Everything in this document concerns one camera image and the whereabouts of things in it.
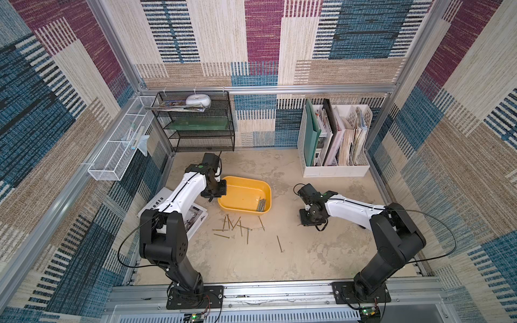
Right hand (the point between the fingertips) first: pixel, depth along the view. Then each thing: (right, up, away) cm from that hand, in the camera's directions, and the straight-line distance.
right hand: (305, 219), depth 92 cm
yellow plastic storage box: (-27, +10, +4) cm, 29 cm away
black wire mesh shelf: (-54, +48, +16) cm, 74 cm away
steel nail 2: (-37, -6, -3) cm, 38 cm away
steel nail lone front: (-13, -7, -5) cm, 15 cm away
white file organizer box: (+11, +35, -3) cm, 37 cm away
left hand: (-38, +13, -2) cm, 40 cm away
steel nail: (-20, +6, +4) cm, 21 cm away
